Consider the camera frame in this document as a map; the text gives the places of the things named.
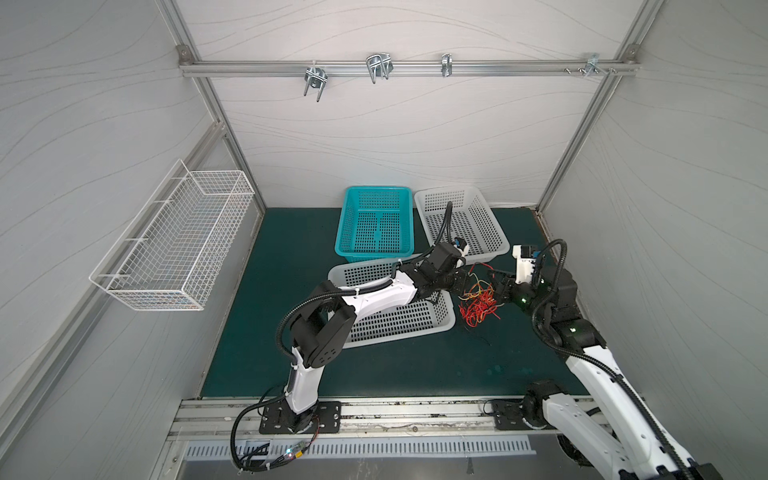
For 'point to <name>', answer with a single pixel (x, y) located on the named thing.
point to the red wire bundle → (479, 301)
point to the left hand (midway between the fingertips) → (473, 275)
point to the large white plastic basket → (421, 312)
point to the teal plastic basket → (376, 224)
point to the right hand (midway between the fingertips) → (495, 263)
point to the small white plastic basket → (473, 220)
